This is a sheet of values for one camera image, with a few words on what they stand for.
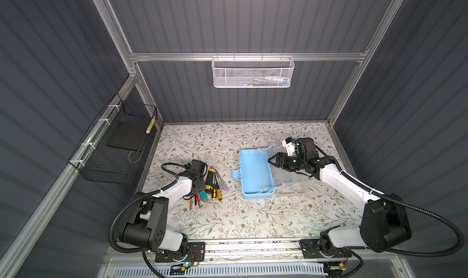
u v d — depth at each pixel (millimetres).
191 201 868
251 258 736
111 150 722
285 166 750
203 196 888
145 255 681
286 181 818
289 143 788
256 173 909
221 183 934
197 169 736
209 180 937
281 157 753
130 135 771
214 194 879
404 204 406
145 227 435
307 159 664
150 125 812
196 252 724
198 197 888
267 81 917
